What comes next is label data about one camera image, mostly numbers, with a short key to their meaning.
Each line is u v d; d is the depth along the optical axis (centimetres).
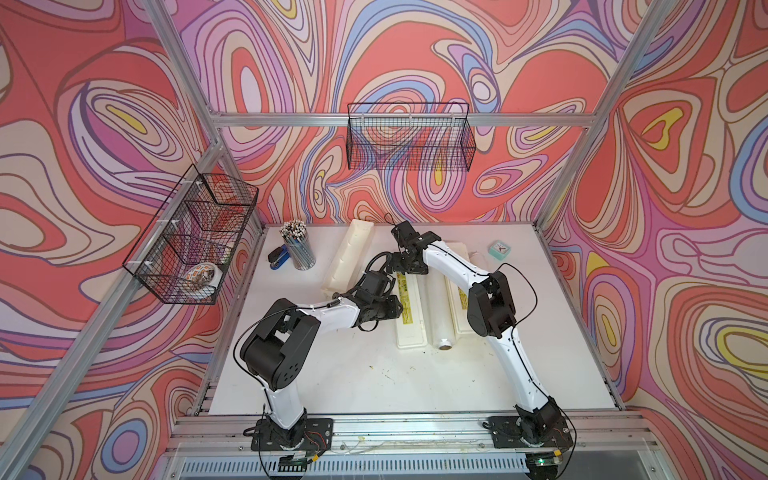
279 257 107
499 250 110
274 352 47
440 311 90
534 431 64
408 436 75
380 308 80
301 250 99
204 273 73
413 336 88
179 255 72
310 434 73
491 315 62
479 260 103
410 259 79
